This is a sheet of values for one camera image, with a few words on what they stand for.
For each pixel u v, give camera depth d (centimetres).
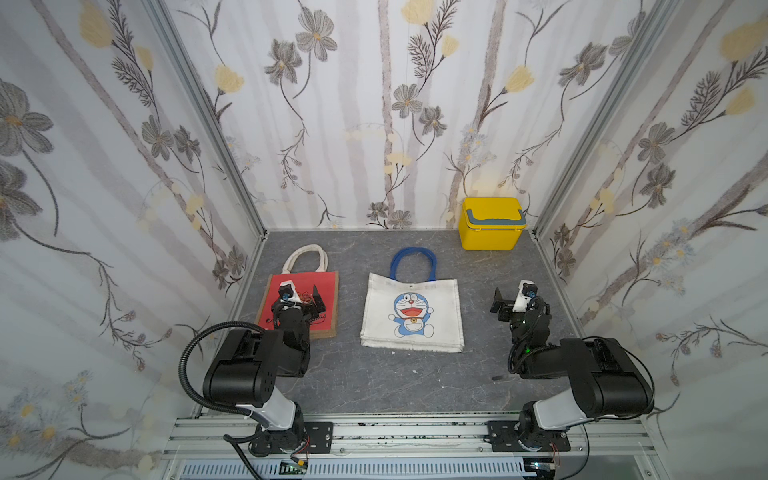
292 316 72
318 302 84
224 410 47
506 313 82
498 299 84
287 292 76
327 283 105
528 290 76
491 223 104
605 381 46
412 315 95
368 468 71
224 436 64
